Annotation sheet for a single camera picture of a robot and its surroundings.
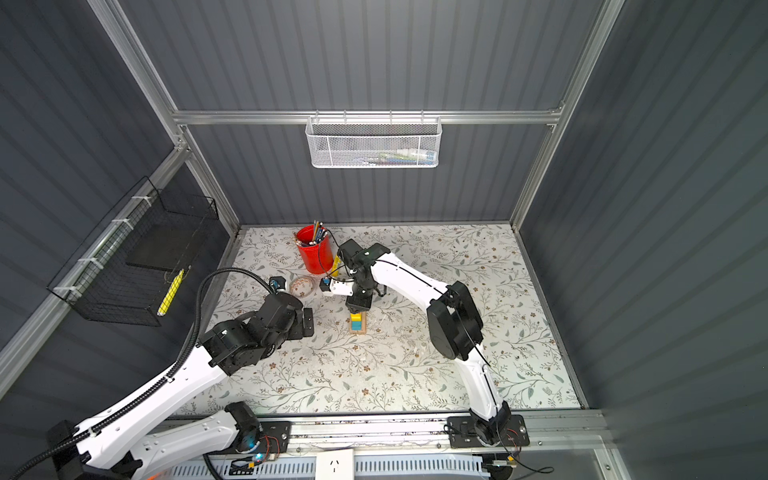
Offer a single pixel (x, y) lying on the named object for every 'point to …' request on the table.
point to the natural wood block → (363, 331)
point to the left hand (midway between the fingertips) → (297, 315)
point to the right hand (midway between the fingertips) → (358, 304)
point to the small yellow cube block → (356, 317)
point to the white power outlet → (335, 465)
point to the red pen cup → (317, 257)
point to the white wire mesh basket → (373, 142)
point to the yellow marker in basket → (170, 294)
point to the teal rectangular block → (357, 325)
